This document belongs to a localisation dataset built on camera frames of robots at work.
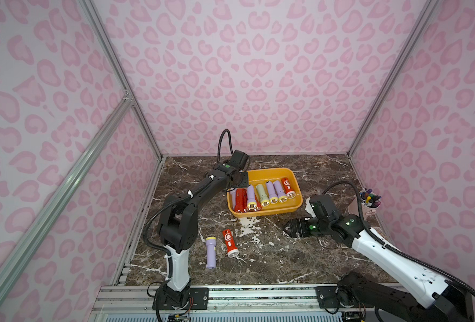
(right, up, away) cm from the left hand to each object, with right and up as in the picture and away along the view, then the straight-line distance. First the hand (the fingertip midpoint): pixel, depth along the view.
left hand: (244, 180), depth 93 cm
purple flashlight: (-14, -26, -9) cm, 30 cm away
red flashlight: (-1, -10, 0) cm, 10 cm away
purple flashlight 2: (+14, -8, +5) cm, 17 cm away
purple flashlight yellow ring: (+3, -8, 0) cm, 9 cm away
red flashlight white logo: (+22, -5, +8) cm, 23 cm away
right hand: (+19, -18, -15) cm, 30 cm away
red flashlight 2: (+7, -12, +2) cm, 14 cm away
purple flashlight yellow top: (-5, -9, +4) cm, 11 cm away
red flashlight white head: (-5, -28, -11) cm, 31 cm away
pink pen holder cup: (+54, -12, -7) cm, 56 cm away
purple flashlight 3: (+18, -9, +5) cm, 21 cm away
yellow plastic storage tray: (+9, +1, +15) cm, 18 cm away
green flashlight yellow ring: (+8, -5, +8) cm, 12 cm away
